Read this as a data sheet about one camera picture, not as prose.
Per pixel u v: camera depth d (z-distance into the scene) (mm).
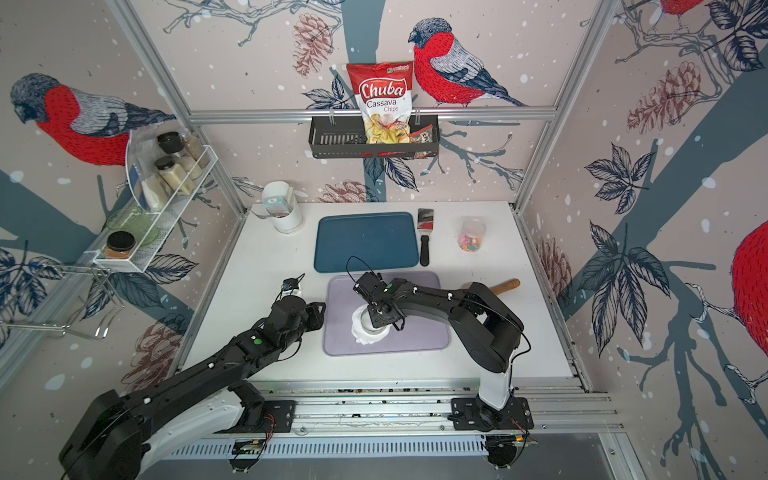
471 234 1029
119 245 599
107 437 393
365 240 1097
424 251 1065
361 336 875
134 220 695
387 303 634
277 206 1053
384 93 797
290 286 744
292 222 1095
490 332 471
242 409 620
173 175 763
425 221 1185
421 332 873
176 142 796
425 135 860
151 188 704
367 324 890
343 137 1067
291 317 640
